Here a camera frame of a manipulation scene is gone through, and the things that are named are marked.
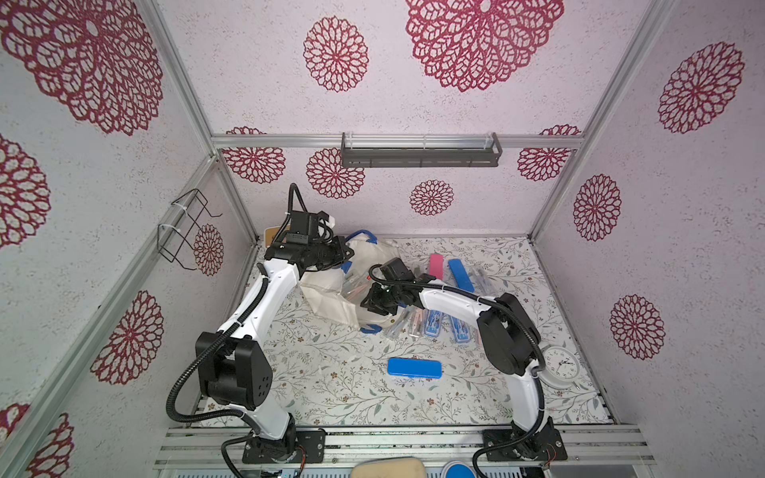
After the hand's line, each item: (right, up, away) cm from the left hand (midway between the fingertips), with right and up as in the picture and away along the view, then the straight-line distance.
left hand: (354, 253), depth 83 cm
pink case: (+28, -4, +27) cm, 40 cm away
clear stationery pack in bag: (-1, -10, +20) cm, 23 cm away
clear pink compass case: (+19, -22, +12) cm, 31 cm away
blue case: (+37, -7, +26) cm, 46 cm away
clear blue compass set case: (+24, -22, +12) cm, 35 cm away
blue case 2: (+18, -34, +5) cm, 38 cm away
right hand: (+1, -14, +8) cm, 16 cm away
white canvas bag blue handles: (-4, -11, -6) cm, 13 cm away
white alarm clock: (+59, -32, +1) cm, 67 cm away
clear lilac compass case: (+44, -10, +24) cm, 51 cm away
